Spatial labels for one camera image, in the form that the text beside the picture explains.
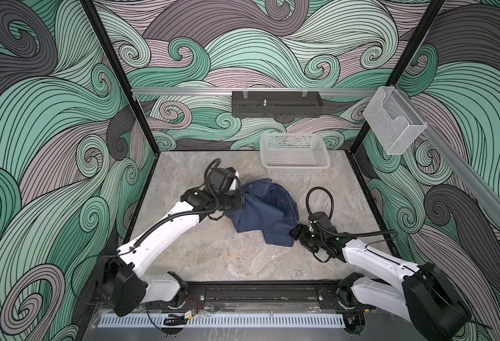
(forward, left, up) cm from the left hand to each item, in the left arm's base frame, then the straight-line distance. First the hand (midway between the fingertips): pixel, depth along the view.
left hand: (248, 199), depth 77 cm
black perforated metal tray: (+42, -13, +14) cm, 46 cm away
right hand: (-7, -19, -18) cm, 27 cm away
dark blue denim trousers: (-1, -7, -3) cm, 7 cm away
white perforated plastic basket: (+46, -28, -21) cm, 57 cm away
